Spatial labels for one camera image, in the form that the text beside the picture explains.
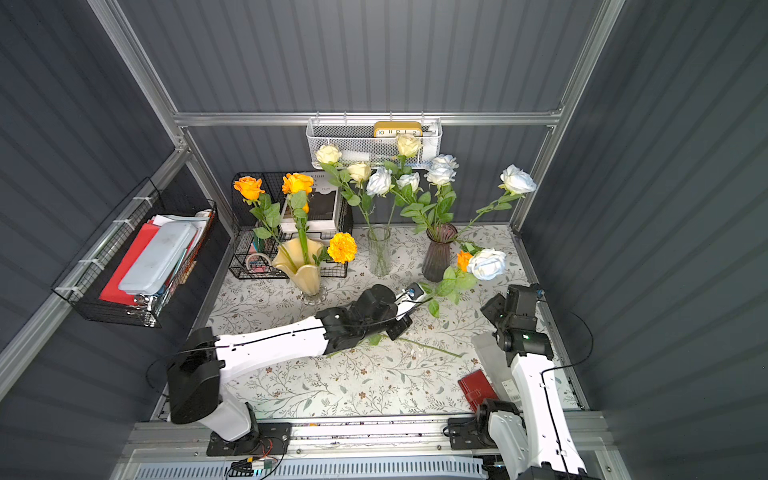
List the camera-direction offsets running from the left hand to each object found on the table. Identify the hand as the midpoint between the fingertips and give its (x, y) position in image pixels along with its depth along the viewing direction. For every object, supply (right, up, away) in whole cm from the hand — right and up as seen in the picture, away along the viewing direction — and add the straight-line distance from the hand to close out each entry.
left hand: (416, 311), depth 76 cm
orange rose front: (-41, +27, +7) cm, 49 cm away
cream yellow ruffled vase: (-34, +14, +14) cm, 40 cm away
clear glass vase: (-10, +15, +24) cm, 30 cm away
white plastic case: (-62, +14, -5) cm, 64 cm away
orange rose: (+11, +8, +1) cm, 13 cm away
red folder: (-70, +6, -9) cm, 71 cm away
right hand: (+24, +1, +4) cm, 25 cm away
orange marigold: (-18, +16, -7) cm, 25 cm away
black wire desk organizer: (-55, +14, +27) cm, 63 cm away
